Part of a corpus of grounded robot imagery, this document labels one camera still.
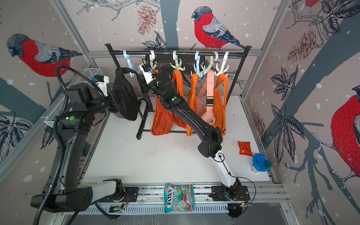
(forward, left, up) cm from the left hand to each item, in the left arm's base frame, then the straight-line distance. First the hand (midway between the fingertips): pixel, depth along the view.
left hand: (126, 90), depth 65 cm
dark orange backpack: (+6, -23, -35) cm, 43 cm away
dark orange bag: (+2, -14, -31) cm, 34 cm away
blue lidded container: (-23, -70, -33) cm, 81 cm away
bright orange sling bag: (+10, -50, -21) cm, 55 cm away
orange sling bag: (+3, -32, -10) cm, 34 cm away
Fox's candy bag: (-39, -26, -39) cm, 61 cm away
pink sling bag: (+5, -40, -12) cm, 42 cm away
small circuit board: (-43, +8, -44) cm, 62 cm away
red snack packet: (-12, -67, -40) cm, 79 cm away
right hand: (+11, -5, +2) cm, 12 cm away
